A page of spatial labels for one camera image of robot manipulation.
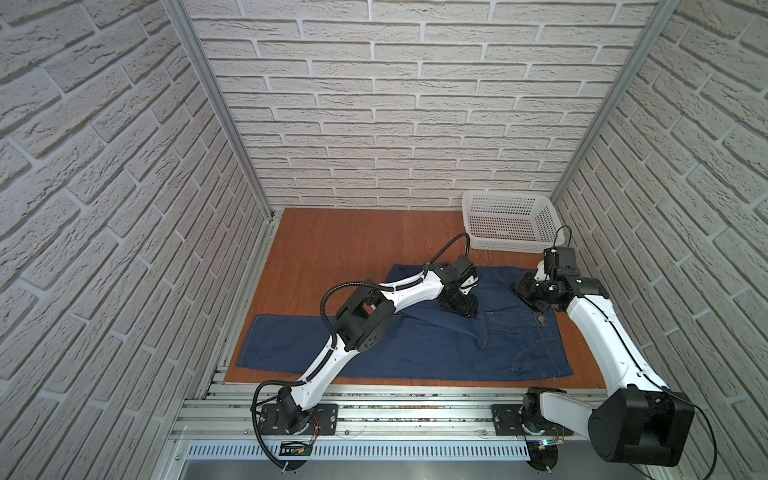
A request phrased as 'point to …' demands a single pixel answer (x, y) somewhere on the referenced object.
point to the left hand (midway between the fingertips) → (474, 310)
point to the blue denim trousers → (425, 339)
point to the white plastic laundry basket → (511, 221)
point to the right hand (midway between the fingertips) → (515, 287)
